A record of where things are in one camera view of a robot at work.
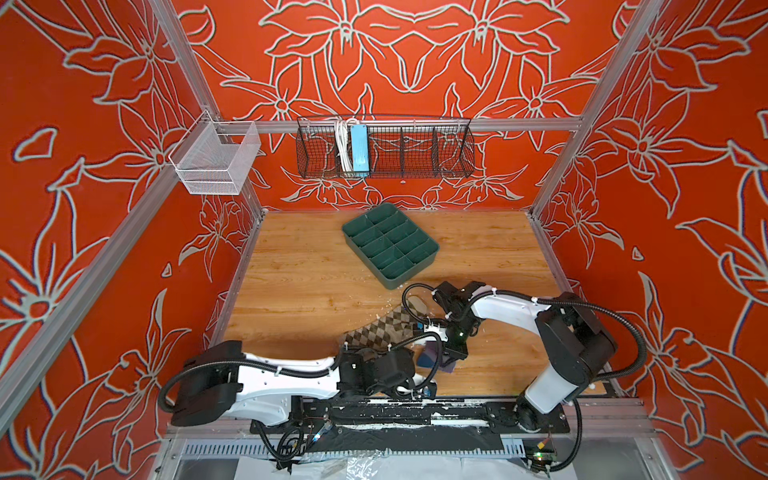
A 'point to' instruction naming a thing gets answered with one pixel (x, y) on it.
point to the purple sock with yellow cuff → (427, 358)
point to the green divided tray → (391, 245)
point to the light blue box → (359, 148)
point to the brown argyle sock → (389, 330)
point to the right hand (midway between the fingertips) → (439, 357)
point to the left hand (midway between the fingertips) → (411, 359)
